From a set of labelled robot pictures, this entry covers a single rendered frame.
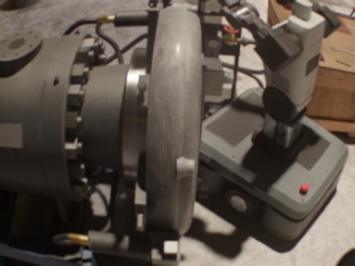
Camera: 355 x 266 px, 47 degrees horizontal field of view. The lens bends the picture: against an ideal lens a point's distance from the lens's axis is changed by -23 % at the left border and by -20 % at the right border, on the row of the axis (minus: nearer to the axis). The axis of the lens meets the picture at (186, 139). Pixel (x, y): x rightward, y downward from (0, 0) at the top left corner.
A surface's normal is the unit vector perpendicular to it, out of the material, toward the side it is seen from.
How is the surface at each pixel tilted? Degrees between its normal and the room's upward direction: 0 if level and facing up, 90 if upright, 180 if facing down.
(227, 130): 0
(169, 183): 73
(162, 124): 53
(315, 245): 0
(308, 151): 0
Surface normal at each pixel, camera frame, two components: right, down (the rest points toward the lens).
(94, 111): -0.04, -0.02
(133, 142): 0.01, 0.35
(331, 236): 0.05, -0.73
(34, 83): 0.04, -0.27
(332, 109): -0.01, 0.69
